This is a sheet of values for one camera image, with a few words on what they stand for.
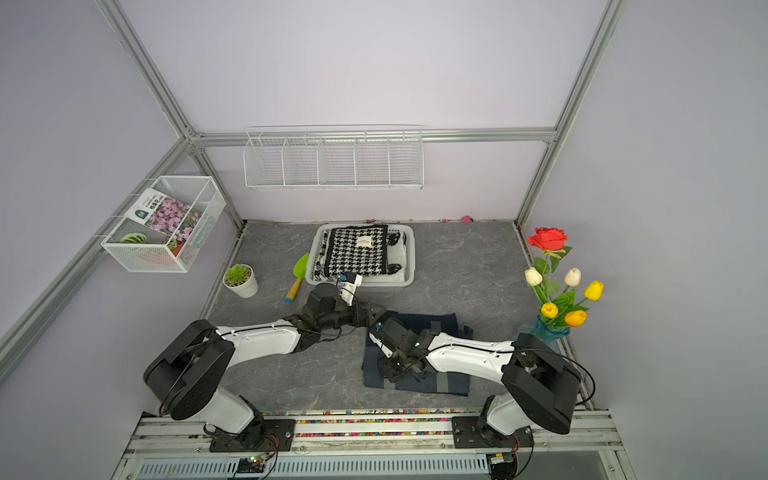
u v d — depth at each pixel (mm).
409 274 921
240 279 938
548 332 723
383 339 667
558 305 640
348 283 789
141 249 719
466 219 1239
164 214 745
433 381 797
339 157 988
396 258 988
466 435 735
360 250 962
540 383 428
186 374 457
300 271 1064
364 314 770
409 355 629
